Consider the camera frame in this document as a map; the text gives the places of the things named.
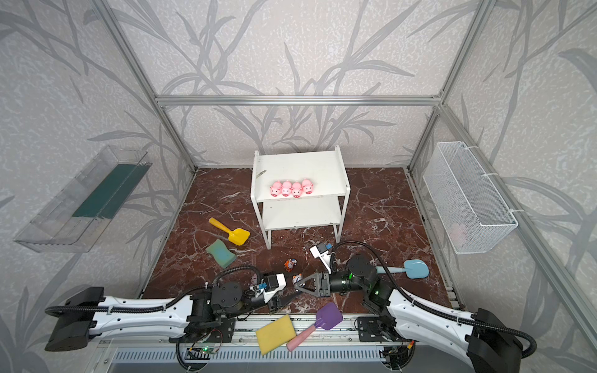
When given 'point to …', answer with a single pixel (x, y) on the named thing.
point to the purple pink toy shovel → (327, 316)
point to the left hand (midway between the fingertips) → (300, 277)
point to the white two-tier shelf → (324, 207)
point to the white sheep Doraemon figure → (296, 278)
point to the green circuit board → (200, 353)
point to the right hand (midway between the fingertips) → (299, 281)
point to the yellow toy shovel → (239, 236)
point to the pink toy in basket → (457, 235)
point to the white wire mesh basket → (473, 214)
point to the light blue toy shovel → (415, 269)
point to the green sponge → (224, 256)
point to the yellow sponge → (275, 333)
